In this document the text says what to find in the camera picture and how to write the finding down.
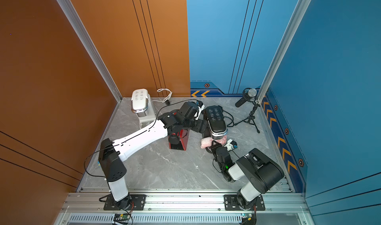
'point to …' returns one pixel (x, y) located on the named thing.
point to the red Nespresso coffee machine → (179, 140)
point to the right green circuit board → (248, 219)
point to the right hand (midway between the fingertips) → (210, 141)
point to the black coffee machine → (214, 124)
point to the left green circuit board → (122, 216)
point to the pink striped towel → (206, 142)
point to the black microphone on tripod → (249, 94)
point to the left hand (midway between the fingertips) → (203, 121)
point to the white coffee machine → (142, 104)
